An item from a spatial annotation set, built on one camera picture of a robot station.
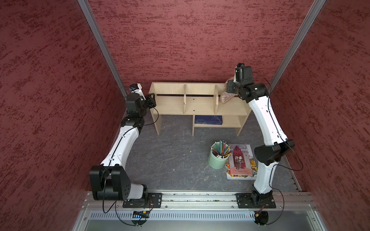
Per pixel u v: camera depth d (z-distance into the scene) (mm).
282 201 697
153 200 741
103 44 852
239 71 581
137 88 676
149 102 696
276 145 475
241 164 855
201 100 894
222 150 812
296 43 848
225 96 757
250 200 720
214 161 807
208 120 913
